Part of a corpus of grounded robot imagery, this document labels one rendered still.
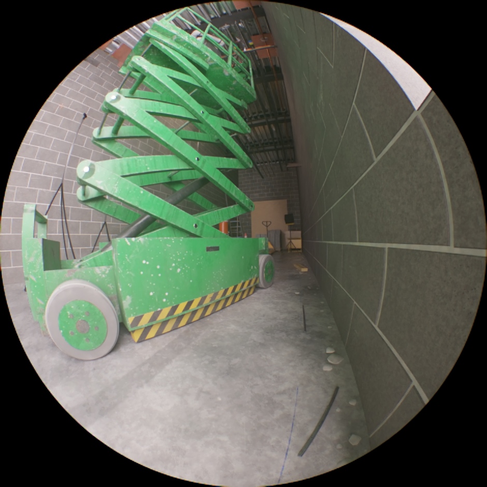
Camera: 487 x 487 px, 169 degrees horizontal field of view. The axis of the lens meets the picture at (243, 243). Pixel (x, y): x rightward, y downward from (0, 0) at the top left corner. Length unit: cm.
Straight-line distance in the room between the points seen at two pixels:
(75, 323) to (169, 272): 45
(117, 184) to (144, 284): 47
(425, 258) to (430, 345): 13
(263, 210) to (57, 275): 811
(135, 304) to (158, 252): 23
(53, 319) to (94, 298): 19
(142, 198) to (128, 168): 20
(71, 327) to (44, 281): 21
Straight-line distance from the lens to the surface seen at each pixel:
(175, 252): 75
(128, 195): 86
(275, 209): 819
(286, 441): 46
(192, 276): 81
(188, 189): 130
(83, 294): 66
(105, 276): 76
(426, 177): 31
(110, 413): 57
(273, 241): 676
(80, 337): 71
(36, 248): 77
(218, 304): 102
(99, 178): 85
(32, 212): 92
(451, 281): 27
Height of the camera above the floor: 42
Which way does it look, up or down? 1 degrees down
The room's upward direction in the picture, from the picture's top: 2 degrees counter-clockwise
